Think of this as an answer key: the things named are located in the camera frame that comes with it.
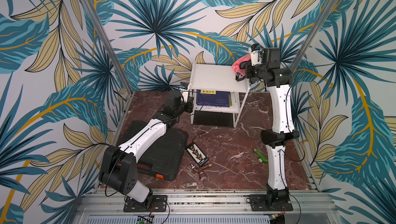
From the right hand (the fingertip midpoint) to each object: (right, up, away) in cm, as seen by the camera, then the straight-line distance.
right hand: (248, 65), depth 79 cm
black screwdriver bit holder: (-25, -50, +8) cm, 57 cm away
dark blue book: (-15, -17, +11) cm, 25 cm away
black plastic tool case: (-43, -49, +1) cm, 65 cm away
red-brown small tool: (-24, -56, +1) cm, 61 cm away
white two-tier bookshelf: (-18, -13, -4) cm, 22 cm away
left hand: (-29, -17, +3) cm, 34 cm away
